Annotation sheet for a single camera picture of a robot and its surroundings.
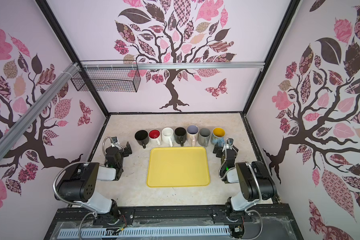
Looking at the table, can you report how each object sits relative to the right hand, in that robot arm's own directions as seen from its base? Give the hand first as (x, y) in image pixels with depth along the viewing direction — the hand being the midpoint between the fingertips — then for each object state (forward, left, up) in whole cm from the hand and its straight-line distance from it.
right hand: (225, 142), depth 92 cm
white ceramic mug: (+10, +38, -5) cm, 40 cm away
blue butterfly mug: (+5, +5, +1) cm, 7 cm away
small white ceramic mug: (+10, +47, -6) cm, 48 cm away
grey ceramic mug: (+4, +14, +1) cm, 14 cm away
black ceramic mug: (+8, +29, 0) cm, 30 cm away
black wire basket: (+36, +75, +26) cm, 87 cm away
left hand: (+1, +67, -1) cm, 67 cm away
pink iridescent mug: (+7, +21, +1) cm, 22 cm away
